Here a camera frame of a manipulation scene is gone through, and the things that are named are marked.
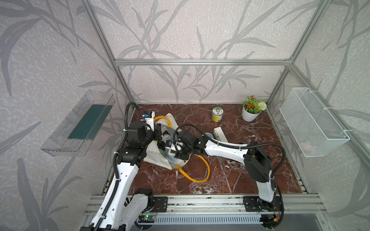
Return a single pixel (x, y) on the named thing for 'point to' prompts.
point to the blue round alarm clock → (209, 134)
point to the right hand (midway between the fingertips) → (175, 149)
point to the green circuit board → (148, 219)
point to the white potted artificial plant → (251, 109)
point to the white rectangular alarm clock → (218, 134)
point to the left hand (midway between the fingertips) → (160, 124)
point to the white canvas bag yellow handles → (162, 152)
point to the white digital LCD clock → (172, 149)
